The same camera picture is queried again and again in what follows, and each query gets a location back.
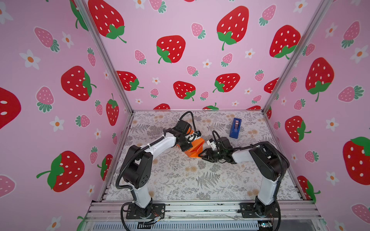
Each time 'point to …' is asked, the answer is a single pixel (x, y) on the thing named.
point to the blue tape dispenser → (235, 128)
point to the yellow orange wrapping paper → (197, 148)
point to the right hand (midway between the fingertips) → (198, 158)
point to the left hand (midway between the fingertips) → (189, 143)
